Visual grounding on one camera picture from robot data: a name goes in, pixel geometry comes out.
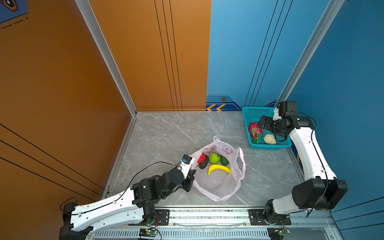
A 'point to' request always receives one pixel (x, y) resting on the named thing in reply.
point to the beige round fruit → (269, 139)
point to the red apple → (201, 158)
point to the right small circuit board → (277, 233)
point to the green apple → (214, 158)
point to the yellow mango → (215, 167)
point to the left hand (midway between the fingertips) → (196, 171)
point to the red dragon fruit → (255, 132)
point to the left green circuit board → (148, 232)
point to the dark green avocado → (224, 161)
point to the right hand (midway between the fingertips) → (264, 125)
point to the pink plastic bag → (220, 184)
